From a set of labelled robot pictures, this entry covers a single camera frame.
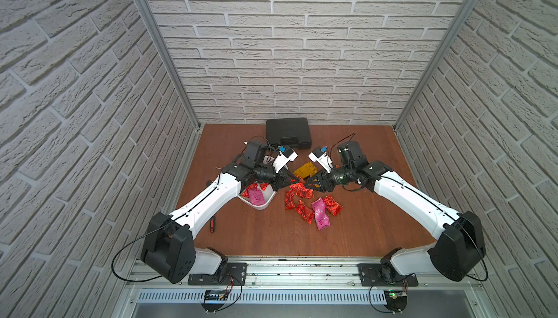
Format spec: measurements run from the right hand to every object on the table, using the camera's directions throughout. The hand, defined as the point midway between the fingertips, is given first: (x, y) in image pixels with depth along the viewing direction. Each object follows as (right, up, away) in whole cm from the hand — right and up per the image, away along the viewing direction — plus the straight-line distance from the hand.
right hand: (311, 182), depth 76 cm
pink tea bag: (+5, -13, +9) cm, 17 cm away
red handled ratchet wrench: (-38, -18, +8) cm, 43 cm away
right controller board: (+28, -38, -6) cm, 47 cm away
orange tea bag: (0, +2, +21) cm, 22 cm away
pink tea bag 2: (-21, -7, +10) cm, 24 cm away
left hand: (-4, +2, -2) cm, 5 cm away
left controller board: (-34, -38, -3) cm, 51 cm away
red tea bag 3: (-4, -2, -2) cm, 5 cm away
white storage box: (-17, -7, +15) cm, 24 cm away
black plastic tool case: (-4, +21, +39) cm, 45 cm away
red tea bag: (-1, -14, +10) cm, 17 cm away
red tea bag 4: (+10, -12, +11) cm, 20 cm away
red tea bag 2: (-8, -10, +13) cm, 18 cm away
